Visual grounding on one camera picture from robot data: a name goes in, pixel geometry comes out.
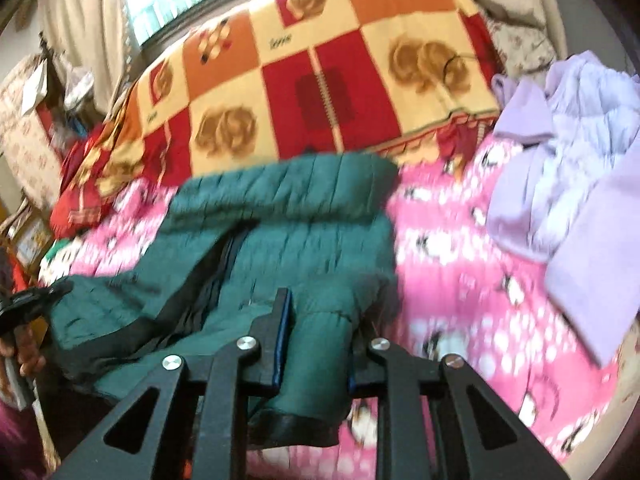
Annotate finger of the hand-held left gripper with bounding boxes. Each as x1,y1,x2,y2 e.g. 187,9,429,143
12,280,75,309

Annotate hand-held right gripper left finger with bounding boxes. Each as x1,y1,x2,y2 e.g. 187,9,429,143
50,287,294,480

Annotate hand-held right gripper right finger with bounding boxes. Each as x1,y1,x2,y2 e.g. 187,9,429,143
346,332,571,480

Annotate green puffer jacket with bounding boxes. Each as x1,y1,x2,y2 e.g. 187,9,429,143
47,152,401,448

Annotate person's left hand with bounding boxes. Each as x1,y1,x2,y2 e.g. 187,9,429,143
0,327,47,377

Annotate white green printed cloth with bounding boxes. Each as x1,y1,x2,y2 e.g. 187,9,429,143
39,239,83,283

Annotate picture frames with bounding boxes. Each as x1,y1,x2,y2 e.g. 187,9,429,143
9,209,57,267

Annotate red ruffled cloth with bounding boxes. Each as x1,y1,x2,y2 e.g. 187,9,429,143
50,125,117,241

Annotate pink penguin print bedsheet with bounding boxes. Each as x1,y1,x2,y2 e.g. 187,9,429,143
37,135,632,480

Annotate floral fabric wardrobe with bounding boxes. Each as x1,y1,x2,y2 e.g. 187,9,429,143
0,52,67,208

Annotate clear plastic bags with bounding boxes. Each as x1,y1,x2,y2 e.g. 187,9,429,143
61,64,97,112

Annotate red orange checkered blanket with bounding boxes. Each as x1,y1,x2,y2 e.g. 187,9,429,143
60,0,505,196

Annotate beige curtain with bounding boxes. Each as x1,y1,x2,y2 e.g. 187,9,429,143
37,0,137,117

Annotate lilac quilted jacket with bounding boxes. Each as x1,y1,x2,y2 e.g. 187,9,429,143
485,50,640,368

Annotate floral patterned cloth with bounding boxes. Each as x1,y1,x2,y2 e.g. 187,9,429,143
490,19,559,79

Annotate black cable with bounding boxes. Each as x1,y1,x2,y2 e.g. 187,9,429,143
442,51,482,80

